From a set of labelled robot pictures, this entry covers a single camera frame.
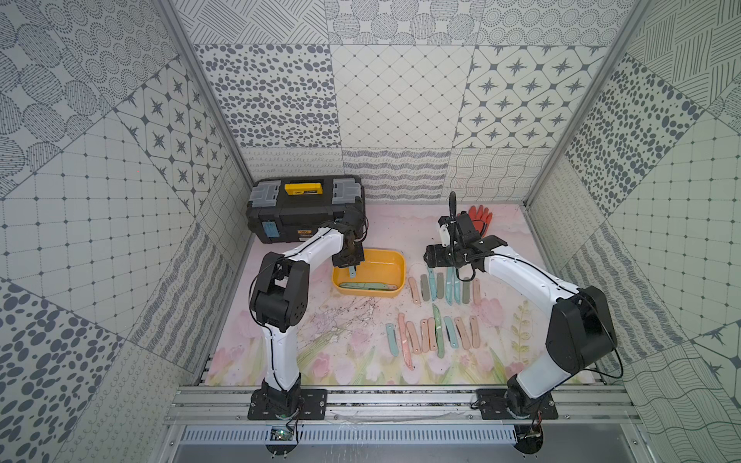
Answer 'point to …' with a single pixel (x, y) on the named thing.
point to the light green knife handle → (369, 285)
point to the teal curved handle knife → (450, 284)
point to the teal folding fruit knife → (451, 332)
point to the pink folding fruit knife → (413, 338)
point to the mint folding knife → (391, 335)
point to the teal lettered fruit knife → (433, 283)
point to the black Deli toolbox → (288, 210)
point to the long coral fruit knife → (404, 340)
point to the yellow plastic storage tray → (379, 266)
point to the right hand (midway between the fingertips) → (437, 259)
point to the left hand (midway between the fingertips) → (365, 262)
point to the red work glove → (480, 218)
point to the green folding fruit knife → (438, 332)
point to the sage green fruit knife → (425, 287)
